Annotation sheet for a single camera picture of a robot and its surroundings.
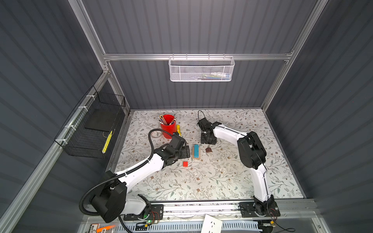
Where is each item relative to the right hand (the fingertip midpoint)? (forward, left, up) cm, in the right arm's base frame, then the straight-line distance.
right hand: (207, 142), depth 101 cm
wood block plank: (-9, +10, +2) cm, 14 cm away
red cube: (-16, +15, 0) cm, 22 cm away
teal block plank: (-8, +7, +2) cm, 11 cm away
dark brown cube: (-7, 0, +1) cm, 7 cm away
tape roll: (+7, +37, +1) cm, 37 cm away
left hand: (-12, +15, +10) cm, 22 cm away
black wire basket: (-12, +64, +29) cm, 71 cm away
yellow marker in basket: (-18, +51, +29) cm, 61 cm away
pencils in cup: (+8, +30, +14) cm, 34 cm away
